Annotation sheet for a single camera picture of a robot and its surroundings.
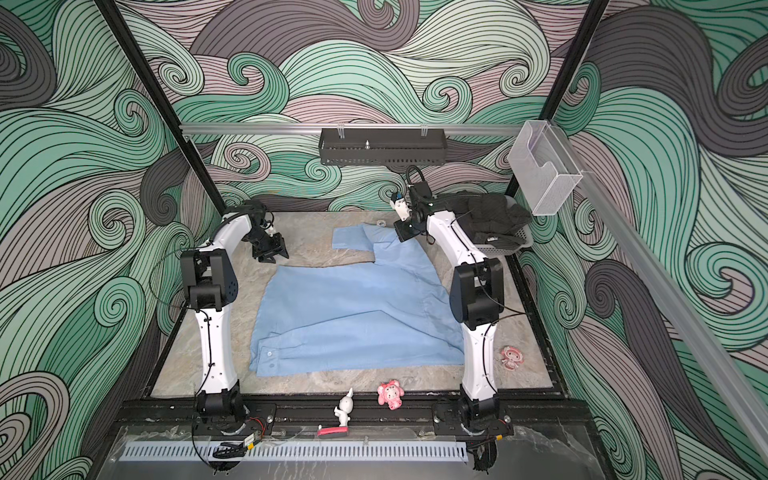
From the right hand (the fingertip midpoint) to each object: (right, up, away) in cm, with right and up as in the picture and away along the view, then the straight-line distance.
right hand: (403, 228), depth 96 cm
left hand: (-42, -9, +6) cm, 43 cm away
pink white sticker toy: (+28, -36, -16) cm, 49 cm away
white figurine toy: (-16, -45, -24) cm, 54 cm away
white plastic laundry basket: (+44, -2, +6) cm, 44 cm away
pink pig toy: (-5, -43, -21) cm, 48 cm away
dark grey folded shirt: (+33, +5, +14) cm, 36 cm away
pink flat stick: (-19, -48, -29) cm, 59 cm away
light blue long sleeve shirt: (-5, -27, -4) cm, 28 cm away
